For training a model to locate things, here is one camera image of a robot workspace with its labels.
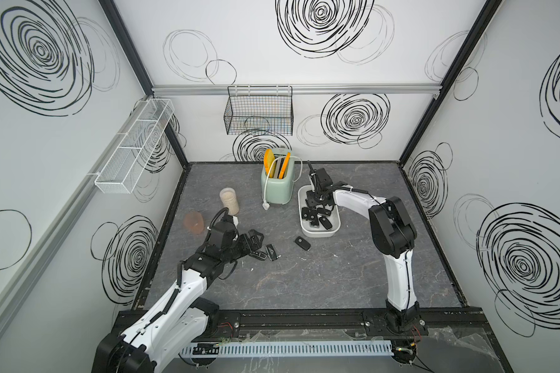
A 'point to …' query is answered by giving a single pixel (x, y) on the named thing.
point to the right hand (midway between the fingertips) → (315, 196)
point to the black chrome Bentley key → (271, 252)
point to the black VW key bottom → (323, 211)
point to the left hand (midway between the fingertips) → (255, 240)
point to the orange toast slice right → (285, 165)
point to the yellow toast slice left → (268, 159)
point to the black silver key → (313, 218)
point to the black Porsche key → (259, 255)
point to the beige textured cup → (229, 200)
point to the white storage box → (304, 225)
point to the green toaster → (277, 190)
